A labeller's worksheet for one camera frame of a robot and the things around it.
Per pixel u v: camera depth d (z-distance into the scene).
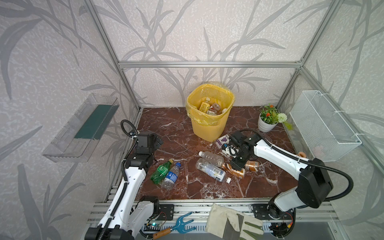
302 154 0.82
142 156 0.57
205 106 0.97
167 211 0.74
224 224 0.71
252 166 0.84
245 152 0.60
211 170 0.82
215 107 0.99
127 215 0.43
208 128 0.84
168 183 0.81
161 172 0.85
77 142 0.64
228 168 0.84
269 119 0.96
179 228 0.69
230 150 0.75
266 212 0.73
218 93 0.94
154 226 0.72
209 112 0.95
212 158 0.86
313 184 0.42
